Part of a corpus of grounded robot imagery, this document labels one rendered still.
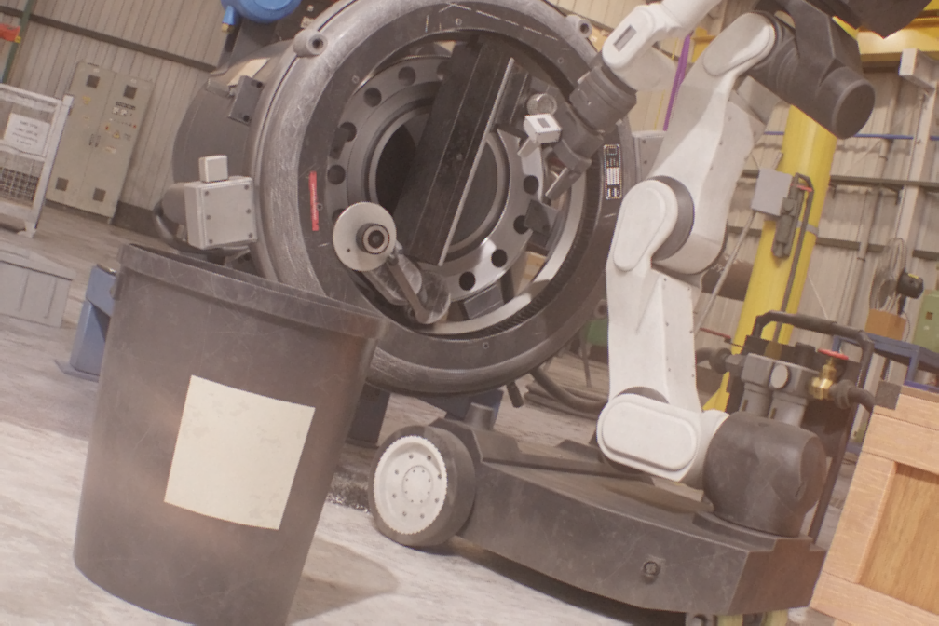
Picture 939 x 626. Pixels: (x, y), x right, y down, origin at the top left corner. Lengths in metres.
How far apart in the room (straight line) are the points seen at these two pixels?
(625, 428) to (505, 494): 0.22
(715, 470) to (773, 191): 3.89
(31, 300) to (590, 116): 2.02
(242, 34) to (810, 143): 3.56
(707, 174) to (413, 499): 0.71
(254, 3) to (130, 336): 1.58
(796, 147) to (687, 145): 3.78
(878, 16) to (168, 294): 1.29
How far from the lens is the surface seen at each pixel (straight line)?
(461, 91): 2.17
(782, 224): 5.71
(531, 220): 2.39
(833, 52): 2.01
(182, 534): 1.28
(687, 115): 2.12
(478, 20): 2.19
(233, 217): 2.05
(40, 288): 3.57
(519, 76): 2.17
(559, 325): 2.31
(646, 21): 1.95
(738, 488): 1.91
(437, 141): 2.17
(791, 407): 2.55
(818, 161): 5.87
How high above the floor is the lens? 0.41
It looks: 1 degrees up
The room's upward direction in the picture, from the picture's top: 16 degrees clockwise
